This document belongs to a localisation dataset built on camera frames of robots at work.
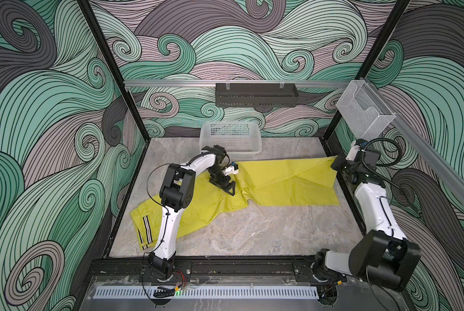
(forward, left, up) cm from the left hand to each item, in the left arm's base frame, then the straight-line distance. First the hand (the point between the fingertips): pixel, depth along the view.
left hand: (226, 187), depth 95 cm
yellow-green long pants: (+4, -38, -1) cm, 38 cm away
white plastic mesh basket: (+34, -9, -2) cm, 36 cm away
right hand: (+3, -49, +21) cm, 53 cm away
